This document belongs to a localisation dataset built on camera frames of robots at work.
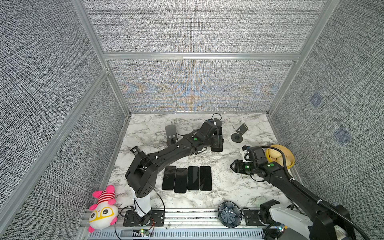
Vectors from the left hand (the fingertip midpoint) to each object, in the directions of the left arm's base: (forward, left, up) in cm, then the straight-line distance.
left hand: (219, 140), depth 83 cm
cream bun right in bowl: (-9, -40, -9) cm, 42 cm away
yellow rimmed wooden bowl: (-1, -43, -12) cm, 45 cm away
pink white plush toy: (-31, +58, -11) cm, 66 cm away
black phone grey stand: (-14, +22, -20) cm, 33 cm away
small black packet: (+6, +51, -16) cm, 54 cm away
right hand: (-11, -8, -10) cm, 17 cm away
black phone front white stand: (-13, +29, -17) cm, 36 cm away
